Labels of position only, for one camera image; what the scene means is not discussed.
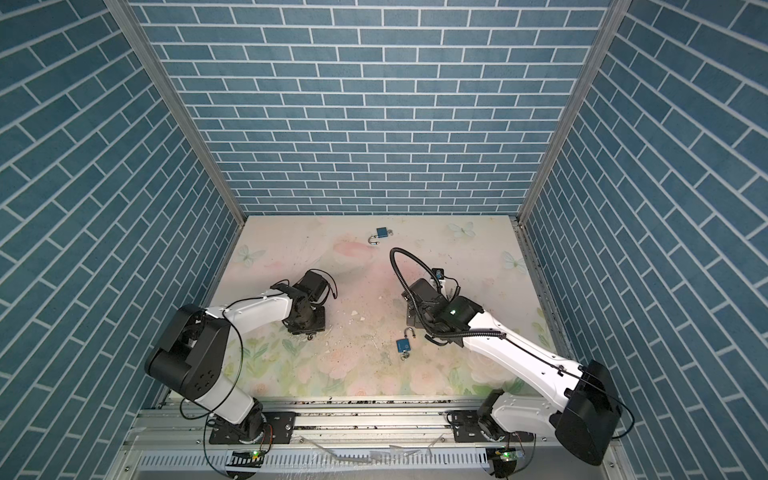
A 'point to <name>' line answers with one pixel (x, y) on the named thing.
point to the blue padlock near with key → (403, 345)
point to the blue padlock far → (381, 232)
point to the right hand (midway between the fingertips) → (423, 308)
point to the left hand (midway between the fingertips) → (319, 326)
